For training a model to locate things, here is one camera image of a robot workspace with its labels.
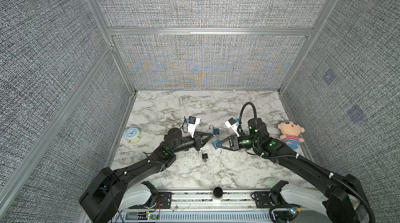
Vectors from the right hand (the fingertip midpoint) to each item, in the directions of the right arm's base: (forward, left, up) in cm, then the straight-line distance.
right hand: (218, 144), depth 71 cm
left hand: (+3, +2, +1) cm, 3 cm away
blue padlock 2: (+1, +1, 0) cm, 2 cm away
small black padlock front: (+3, +6, -20) cm, 21 cm away
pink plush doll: (+15, -44, -14) cm, 49 cm away
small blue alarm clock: (+14, +49, -15) cm, 53 cm away
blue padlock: (+19, -1, -19) cm, 27 cm away
